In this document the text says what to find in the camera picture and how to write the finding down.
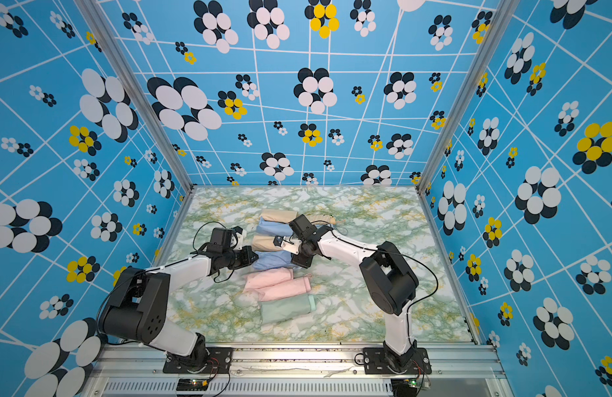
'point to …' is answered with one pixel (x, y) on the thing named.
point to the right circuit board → (404, 387)
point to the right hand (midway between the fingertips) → (302, 251)
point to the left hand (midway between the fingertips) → (260, 254)
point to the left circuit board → (192, 385)
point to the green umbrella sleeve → (288, 308)
